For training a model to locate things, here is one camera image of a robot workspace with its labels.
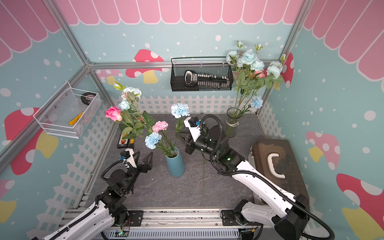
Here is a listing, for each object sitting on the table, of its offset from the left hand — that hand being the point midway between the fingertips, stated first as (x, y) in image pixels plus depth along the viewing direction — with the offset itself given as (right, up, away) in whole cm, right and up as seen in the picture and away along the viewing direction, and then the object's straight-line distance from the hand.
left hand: (147, 154), depth 78 cm
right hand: (+17, +11, -15) cm, 26 cm away
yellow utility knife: (-33, +17, -7) cm, 38 cm away
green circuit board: (-12, -37, -6) cm, 40 cm away
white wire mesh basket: (-40, +21, -2) cm, 45 cm away
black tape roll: (-34, +30, +3) cm, 46 cm away
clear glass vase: (+49, +23, +19) cm, 58 cm away
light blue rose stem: (+30, -14, +12) cm, 35 cm away
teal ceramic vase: (+15, -5, 0) cm, 16 cm away
